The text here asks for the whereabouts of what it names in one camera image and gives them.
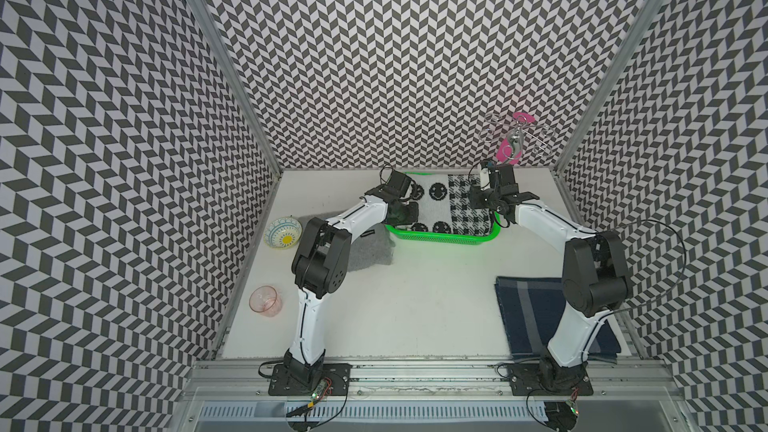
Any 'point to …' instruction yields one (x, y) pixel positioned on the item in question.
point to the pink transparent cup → (265, 300)
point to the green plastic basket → (445, 237)
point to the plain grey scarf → (373, 249)
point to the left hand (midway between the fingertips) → (413, 218)
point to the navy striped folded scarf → (531, 308)
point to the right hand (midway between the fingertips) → (475, 196)
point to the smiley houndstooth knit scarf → (444, 206)
